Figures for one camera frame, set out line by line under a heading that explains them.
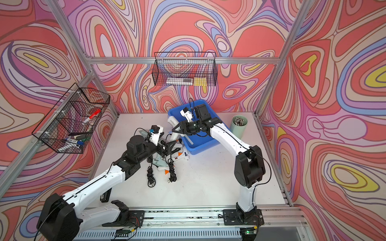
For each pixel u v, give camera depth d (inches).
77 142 26.7
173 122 31.4
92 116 30.4
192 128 28.4
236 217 26.8
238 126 36.0
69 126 29.5
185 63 34.8
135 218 28.4
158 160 36.0
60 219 15.1
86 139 28.5
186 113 30.2
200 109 26.2
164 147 27.0
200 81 32.4
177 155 37.7
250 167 19.0
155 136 25.8
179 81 32.3
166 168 34.7
